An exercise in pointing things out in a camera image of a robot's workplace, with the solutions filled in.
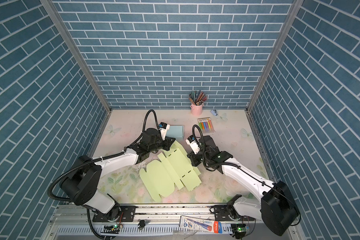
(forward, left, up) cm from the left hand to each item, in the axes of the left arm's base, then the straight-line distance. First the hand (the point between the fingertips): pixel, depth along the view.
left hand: (176, 140), depth 86 cm
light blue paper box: (+14, +1, -10) cm, 17 cm away
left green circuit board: (-40, +32, -17) cm, 54 cm away
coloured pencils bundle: (+39, -15, -1) cm, 42 cm away
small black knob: (-39, +15, -11) cm, 44 cm away
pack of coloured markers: (+22, -21, -14) cm, 34 cm away
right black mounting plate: (-35, -25, -12) cm, 45 cm away
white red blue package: (-39, -10, -13) cm, 43 cm away
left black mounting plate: (-34, +25, -14) cm, 45 cm away
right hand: (-8, -6, -1) cm, 10 cm away
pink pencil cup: (+33, -15, -9) cm, 37 cm away
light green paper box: (-12, +1, -11) cm, 16 cm away
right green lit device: (-42, -31, -14) cm, 54 cm away
